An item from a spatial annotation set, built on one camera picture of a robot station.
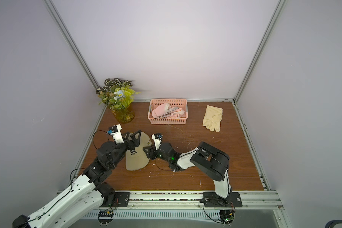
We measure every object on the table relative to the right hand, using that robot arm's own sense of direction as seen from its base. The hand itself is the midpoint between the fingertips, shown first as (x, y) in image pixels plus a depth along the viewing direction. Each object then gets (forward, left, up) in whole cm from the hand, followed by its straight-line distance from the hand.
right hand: (145, 146), depth 83 cm
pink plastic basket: (+42, -22, -6) cm, 48 cm away
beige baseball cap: (-6, +5, -4) cm, 9 cm away
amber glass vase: (+26, +21, -3) cm, 33 cm away
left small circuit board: (-34, +18, -13) cm, 40 cm away
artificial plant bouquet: (+31, +22, +15) cm, 41 cm away
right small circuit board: (-32, -45, -12) cm, 56 cm away
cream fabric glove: (+30, -46, -10) cm, 56 cm away
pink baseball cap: (+31, -9, -3) cm, 33 cm away
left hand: (+1, +2, +15) cm, 15 cm away
